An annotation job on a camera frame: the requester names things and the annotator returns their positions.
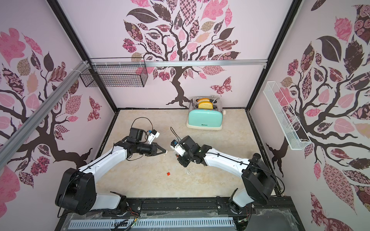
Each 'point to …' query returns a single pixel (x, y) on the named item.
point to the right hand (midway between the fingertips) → (180, 158)
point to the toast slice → (205, 105)
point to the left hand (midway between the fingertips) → (163, 154)
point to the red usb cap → (168, 173)
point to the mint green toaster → (205, 113)
